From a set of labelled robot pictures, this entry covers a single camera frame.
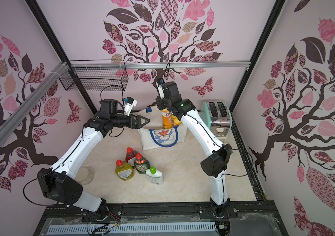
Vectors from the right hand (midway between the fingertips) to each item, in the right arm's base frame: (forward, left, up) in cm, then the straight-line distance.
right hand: (161, 94), depth 77 cm
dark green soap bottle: (-28, +12, -26) cm, 40 cm away
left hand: (-13, +10, -8) cm, 18 cm away
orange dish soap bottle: (-7, -2, -13) cm, 15 cm away
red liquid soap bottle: (-25, +18, -22) cm, 38 cm away
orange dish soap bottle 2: (-4, -7, -18) cm, 20 cm away
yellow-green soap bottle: (-32, +21, -25) cm, 46 cm away
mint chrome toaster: (+1, -35, -19) cm, 40 cm away
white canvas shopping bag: (-9, +5, -26) cm, 28 cm away
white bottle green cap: (-36, +4, -24) cm, 43 cm away
